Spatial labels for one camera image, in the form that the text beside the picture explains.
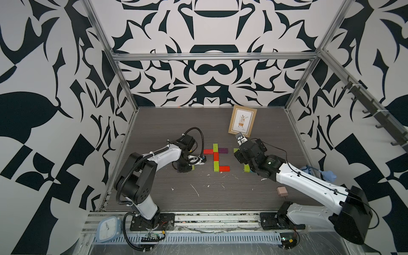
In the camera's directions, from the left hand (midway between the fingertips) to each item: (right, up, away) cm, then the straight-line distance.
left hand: (184, 161), depth 92 cm
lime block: (+5, -3, -3) cm, 7 cm away
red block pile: (+19, +2, +4) cm, 19 cm away
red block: (+14, +5, +6) cm, 16 cm away
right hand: (+33, +12, -11) cm, 36 cm away
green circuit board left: (-12, -30, -20) cm, 37 cm away
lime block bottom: (+18, -2, -1) cm, 18 cm away
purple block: (+23, +6, +6) cm, 24 cm away
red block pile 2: (+23, -3, -1) cm, 23 cm away
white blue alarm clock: (-30, -24, -22) cm, 45 cm away
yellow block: (+5, +8, -13) cm, 16 cm away
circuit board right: (+49, -30, -21) cm, 61 cm away
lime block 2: (+18, +7, +7) cm, 21 cm away
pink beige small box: (+50, -12, -12) cm, 53 cm away
